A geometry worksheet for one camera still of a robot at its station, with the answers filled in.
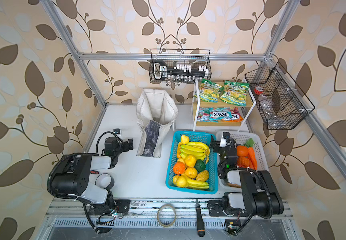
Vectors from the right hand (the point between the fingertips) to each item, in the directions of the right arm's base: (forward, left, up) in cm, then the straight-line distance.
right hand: (221, 138), depth 88 cm
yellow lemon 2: (-23, +25, -3) cm, 35 cm away
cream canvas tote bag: (+23, +40, -1) cm, 46 cm away
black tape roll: (-22, +62, -8) cm, 66 cm away
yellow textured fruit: (-18, +19, -6) cm, 27 cm away
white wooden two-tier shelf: (+7, +3, +21) cm, 22 cm away
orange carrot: (-2, -19, -5) cm, 19 cm away
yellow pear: (+1, +22, -2) cm, 22 cm away
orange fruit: (-16, +26, -4) cm, 30 cm away
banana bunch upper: (-4, +12, -7) cm, 15 cm away
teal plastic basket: (-14, +7, -5) cm, 17 cm away
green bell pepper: (-14, +14, -5) cm, 20 cm away
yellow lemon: (-13, +19, -2) cm, 23 cm away
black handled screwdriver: (-43, +17, -8) cm, 46 cm away
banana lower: (-24, +17, -6) cm, 30 cm away
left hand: (+6, +59, -6) cm, 60 cm away
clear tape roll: (-35, +36, -8) cm, 51 cm away
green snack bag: (+12, -5, +25) cm, 28 cm away
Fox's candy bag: (+10, +3, +10) cm, 15 cm away
